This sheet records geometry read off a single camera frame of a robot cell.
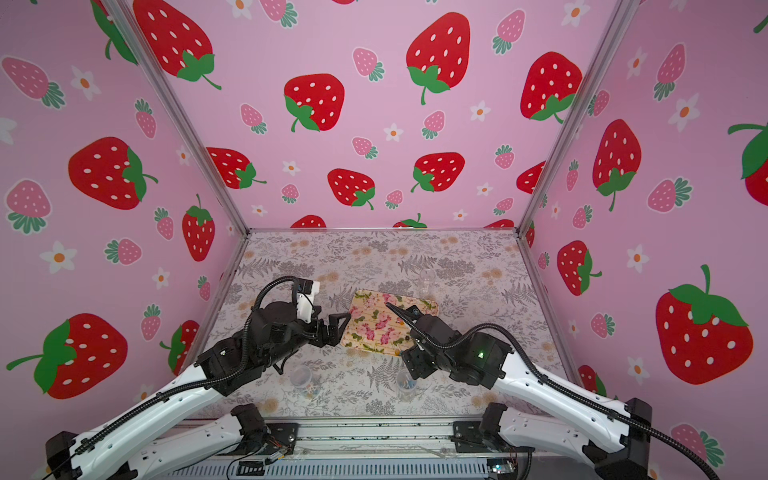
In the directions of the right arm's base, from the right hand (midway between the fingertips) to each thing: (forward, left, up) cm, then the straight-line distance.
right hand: (411, 355), depth 72 cm
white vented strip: (-23, +18, -16) cm, 33 cm away
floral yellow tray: (+15, +11, -15) cm, 24 cm away
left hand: (+6, +18, +8) cm, 21 cm away
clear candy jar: (-3, +30, -14) cm, 33 cm away
